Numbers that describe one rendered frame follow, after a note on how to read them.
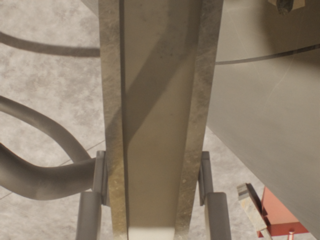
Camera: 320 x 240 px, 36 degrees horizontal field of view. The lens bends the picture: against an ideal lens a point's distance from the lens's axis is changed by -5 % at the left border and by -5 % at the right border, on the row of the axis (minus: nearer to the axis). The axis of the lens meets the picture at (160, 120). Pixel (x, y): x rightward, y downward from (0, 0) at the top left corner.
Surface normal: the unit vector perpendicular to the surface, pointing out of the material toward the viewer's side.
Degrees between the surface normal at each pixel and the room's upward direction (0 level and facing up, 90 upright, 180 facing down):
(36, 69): 0
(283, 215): 0
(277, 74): 36
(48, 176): 81
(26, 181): 49
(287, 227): 90
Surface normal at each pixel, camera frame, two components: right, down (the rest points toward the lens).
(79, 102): 0.07, 0.61
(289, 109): -0.43, 0.81
